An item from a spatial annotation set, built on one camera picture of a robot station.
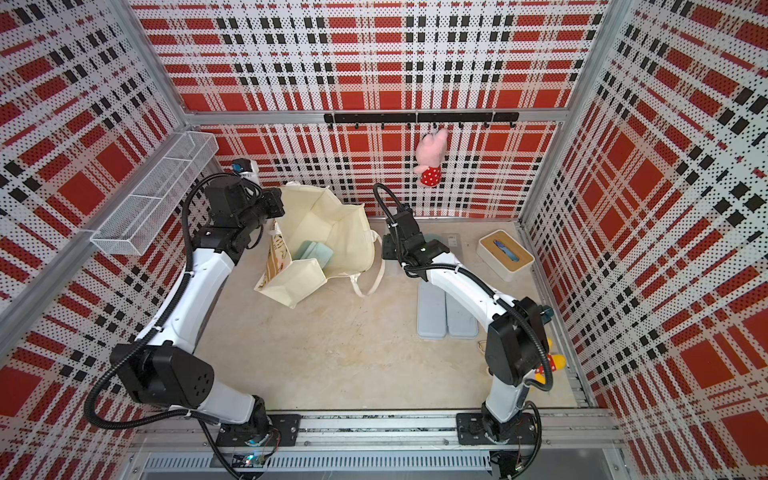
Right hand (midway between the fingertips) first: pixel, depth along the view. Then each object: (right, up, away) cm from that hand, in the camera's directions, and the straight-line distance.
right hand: (394, 241), depth 86 cm
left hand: (-29, +13, -8) cm, 33 cm away
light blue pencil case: (+11, -22, +8) cm, 26 cm away
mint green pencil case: (-26, -3, +15) cm, 30 cm away
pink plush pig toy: (+11, +28, +6) cm, 31 cm away
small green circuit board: (-33, -52, -16) cm, 64 cm away
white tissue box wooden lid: (+39, -5, +20) cm, 44 cm away
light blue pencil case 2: (+20, -25, +5) cm, 33 cm away
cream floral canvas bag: (-29, +3, +23) cm, 37 cm away
